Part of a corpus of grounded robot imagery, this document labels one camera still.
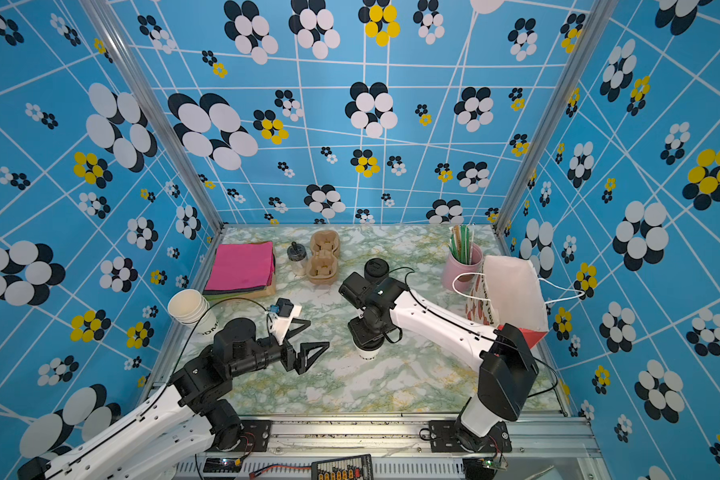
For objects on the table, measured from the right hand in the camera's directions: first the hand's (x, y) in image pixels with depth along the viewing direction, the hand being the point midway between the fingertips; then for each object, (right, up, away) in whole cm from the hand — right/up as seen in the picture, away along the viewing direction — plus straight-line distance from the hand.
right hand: (368, 333), depth 80 cm
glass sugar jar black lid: (-24, +21, +19) cm, 37 cm away
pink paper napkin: (-47, +17, +30) cm, 58 cm away
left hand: (-11, +3, -11) cm, 16 cm away
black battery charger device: (-6, -29, -11) cm, 31 cm away
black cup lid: (-1, +2, -11) cm, 11 cm away
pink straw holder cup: (+31, +13, +21) cm, 39 cm away
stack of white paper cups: (-48, +7, +1) cm, 49 cm away
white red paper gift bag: (+39, +11, +3) cm, 40 cm away
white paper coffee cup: (0, -8, +4) cm, 9 cm away
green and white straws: (+29, +25, +15) cm, 41 cm away
